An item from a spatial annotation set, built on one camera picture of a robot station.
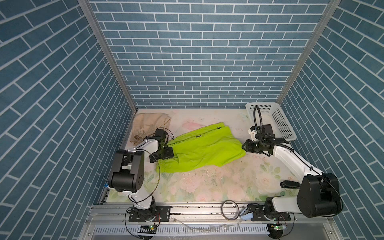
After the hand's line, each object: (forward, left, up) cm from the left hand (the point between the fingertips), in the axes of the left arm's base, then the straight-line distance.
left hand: (165, 156), depth 94 cm
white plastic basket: (+34, -79, +4) cm, 86 cm away
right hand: (+1, -48, +12) cm, 49 cm away
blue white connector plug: (-34, -44, +3) cm, 56 cm away
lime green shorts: (+4, -28, +4) cm, 28 cm away
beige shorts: (+23, +17, +4) cm, 29 cm away
